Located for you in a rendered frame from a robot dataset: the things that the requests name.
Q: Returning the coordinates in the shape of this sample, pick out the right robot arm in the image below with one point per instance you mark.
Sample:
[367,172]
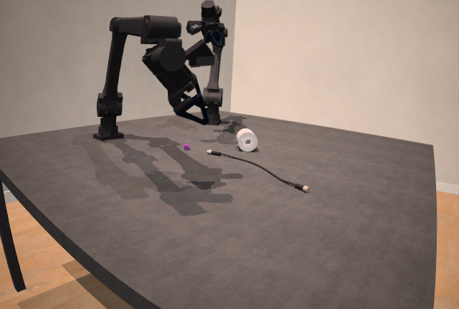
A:
[169,56]

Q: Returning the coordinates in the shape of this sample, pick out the black and cream cable connector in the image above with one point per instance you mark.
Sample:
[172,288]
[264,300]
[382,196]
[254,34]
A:
[304,188]

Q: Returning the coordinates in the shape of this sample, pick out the cable plug with cream tip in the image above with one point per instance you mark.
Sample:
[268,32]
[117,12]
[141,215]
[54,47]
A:
[212,152]

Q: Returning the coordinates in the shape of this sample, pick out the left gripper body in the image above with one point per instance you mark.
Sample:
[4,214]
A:
[213,26]

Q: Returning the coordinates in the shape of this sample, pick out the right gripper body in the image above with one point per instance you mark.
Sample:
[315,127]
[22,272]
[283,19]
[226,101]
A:
[174,93]

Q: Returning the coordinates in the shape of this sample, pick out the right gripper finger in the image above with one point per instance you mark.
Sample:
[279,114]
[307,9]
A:
[184,96]
[197,99]

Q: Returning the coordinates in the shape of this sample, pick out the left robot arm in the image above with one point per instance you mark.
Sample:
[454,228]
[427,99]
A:
[211,98]

